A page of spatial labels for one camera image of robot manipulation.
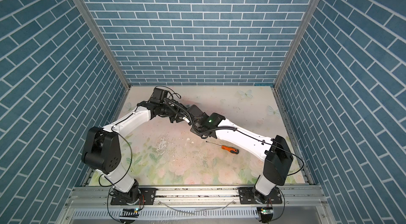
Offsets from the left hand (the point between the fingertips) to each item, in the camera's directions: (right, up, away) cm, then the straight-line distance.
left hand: (190, 113), depth 83 cm
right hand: (+4, -3, -3) cm, 6 cm away
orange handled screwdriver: (+24, -21, +4) cm, 32 cm away
